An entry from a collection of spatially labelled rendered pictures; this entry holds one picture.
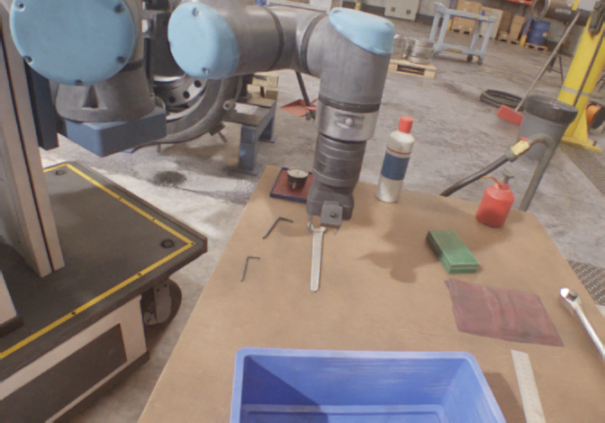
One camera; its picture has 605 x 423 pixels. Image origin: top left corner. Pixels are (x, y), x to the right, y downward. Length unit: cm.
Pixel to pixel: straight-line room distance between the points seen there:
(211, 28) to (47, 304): 70
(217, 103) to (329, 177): 115
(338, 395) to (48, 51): 58
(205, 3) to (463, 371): 56
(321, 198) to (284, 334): 23
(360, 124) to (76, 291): 72
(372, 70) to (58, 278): 82
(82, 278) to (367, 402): 69
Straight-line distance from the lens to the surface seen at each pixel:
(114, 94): 79
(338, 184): 59
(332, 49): 54
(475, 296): 84
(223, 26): 49
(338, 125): 55
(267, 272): 77
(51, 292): 100
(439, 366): 56
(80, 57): 59
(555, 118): 339
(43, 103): 89
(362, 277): 80
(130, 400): 117
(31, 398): 99
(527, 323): 84
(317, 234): 88
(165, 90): 191
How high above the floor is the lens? 97
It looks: 30 degrees down
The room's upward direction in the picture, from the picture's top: 9 degrees clockwise
